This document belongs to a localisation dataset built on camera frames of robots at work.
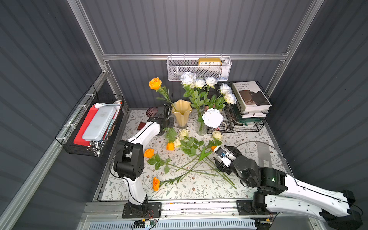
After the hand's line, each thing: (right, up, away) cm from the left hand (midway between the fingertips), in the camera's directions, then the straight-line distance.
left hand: (170, 120), depth 94 cm
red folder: (-39, -9, -29) cm, 49 cm away
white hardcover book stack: (+54, +14, -1) cm, 56 cm away
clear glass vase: (+21, -7, +6) cm, 23 cm away
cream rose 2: (+32, -10, +5) cm, 34 cm away
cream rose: (+9, -9, +5) cm, 13 cm away
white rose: (+30, +10, -14) cm, 35 cm away
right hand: (+29, -15, -26) cm, 42 cm away
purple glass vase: (-13, +6, -1) cm, 14 cm away
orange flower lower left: (-6, -35, -17) cm, 39 cm away
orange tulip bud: (+28, -18, 0) cm, 34 cm away
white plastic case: (-32, -4, -26) cm, 42 cm away
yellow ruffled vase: (+8, +8, +5) cm, 12 cm away
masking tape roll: (+39, -4, +8) cm, 40 cm away
